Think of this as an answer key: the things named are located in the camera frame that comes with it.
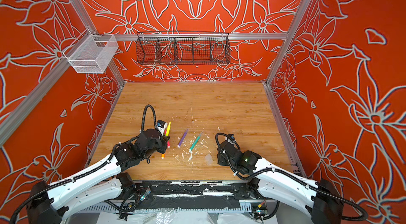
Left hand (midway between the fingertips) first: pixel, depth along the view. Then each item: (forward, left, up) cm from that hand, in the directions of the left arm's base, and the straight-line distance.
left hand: (168, 136), depth 78 cm
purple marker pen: (+5, -6, -11) cm, 14 cm away
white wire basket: (+41, +52, +20) cm, 69 cm away
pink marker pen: (-6, -2, +3) cm, 7 cm away
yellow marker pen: (+1, 0, +4) cm, 4 cm away
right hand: (-6, -26, -9) cm, 28 cm away
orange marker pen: (-6, +4, -12) cm, 14 cm away
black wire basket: (+53, +2, +17) cm, 56 cm away
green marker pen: (+3, -13, -11) cm, 18 cm away
